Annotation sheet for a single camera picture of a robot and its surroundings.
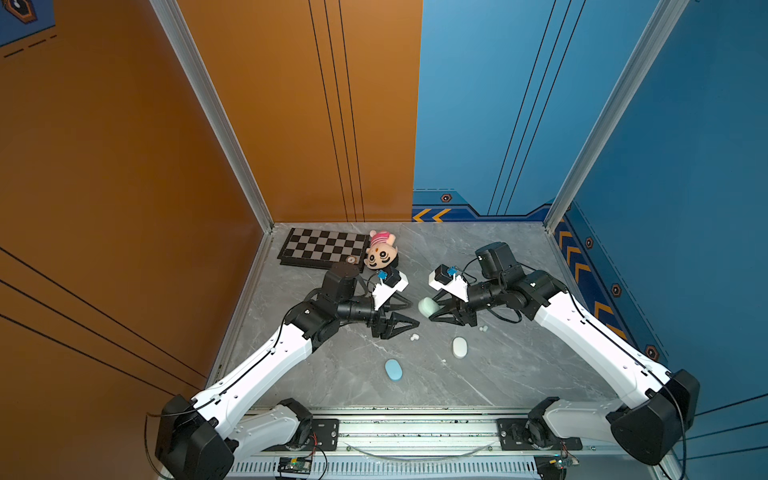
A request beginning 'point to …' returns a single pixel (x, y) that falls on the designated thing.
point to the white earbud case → (459, 347)
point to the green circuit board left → (295, 465)
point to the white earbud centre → (414, 337)
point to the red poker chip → (350, 259)
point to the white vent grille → (390, 469)
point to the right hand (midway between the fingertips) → (431, 307)
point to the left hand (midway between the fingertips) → (413, 312)
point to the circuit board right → (563, 462)
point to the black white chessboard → (315, 248)
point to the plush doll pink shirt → (381, 254)
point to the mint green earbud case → (427, 306)
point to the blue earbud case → (393, 370)
